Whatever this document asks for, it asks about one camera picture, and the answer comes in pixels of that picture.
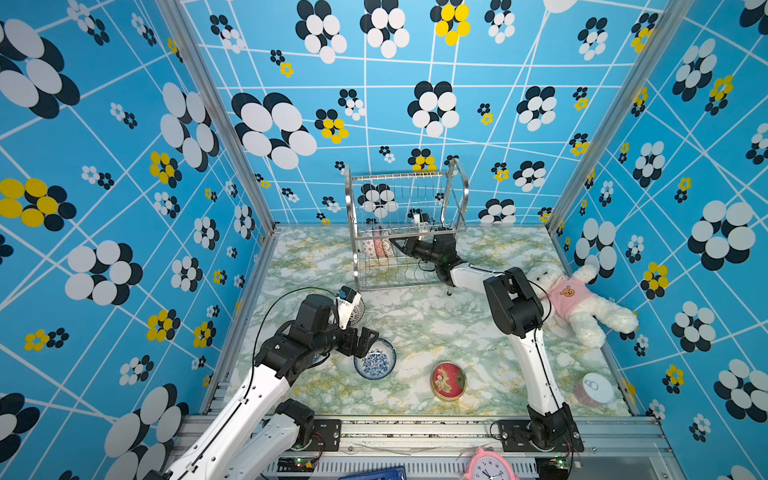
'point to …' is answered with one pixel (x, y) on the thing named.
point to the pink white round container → (594, 390)
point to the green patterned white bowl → (368, 246)
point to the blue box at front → (393, 473)
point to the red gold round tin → (448, 381)
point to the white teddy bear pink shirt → (573, 302)
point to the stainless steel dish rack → (401, 205)
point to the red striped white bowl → (388, 248)
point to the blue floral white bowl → (378, 362)
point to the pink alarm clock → (487, 464)
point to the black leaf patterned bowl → (380, 251)
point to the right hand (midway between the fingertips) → (394, 238)
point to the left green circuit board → (296, 464)
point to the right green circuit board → (552, 467)
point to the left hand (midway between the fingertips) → (367, 326)
